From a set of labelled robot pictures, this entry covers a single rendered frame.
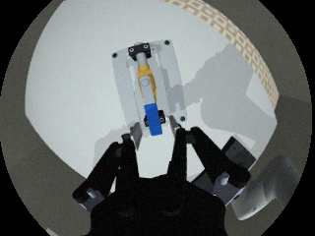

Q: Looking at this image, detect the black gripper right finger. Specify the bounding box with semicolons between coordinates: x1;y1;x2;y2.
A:
158;115;250;216

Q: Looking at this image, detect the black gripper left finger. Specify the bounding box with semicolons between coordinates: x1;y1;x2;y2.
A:
73;122;143;217

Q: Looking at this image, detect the brass ball valve with blue handle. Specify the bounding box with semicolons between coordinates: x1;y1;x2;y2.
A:
126;42;170;136

